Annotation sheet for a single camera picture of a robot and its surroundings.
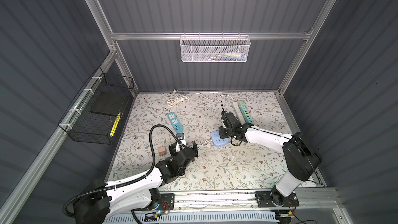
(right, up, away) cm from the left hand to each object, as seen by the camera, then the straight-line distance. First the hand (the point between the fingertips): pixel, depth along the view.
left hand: (187, 143), depth 81 cm
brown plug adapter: (-16, -6, +7) cm, 18 cm away
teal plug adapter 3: (+37, +11, +15) cm, 42 cm away
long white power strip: (+33, +15, +24) cm, 43 cm away
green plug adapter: (+35, +22, +24) cm, 47 cm away
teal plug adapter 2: (+36, +15, +18) cm, 43 cm away
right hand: (+20, +5, +10) cm, 23 cm away
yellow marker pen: (-32, +10, -13) cm, 36 cm away
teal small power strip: (-11, +10, +20) cm, 25 cm away
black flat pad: (-38, +21, -5) cm, 44 cm away
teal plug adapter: (+36, +18, +21) cm, 45 cm away
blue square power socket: (+17, -1, +10) cm, 20 cm away
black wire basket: (-43, +15, -8) cm, 46 cm away
